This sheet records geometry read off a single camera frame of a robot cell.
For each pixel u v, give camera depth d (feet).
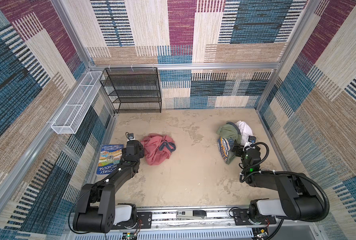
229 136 3.00
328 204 1.30
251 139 2.49
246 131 3.09
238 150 2.66
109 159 3.00
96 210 1.38
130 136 2.55
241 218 2.40
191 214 2.34
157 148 2.92
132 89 3.58
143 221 2.47
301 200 1.43
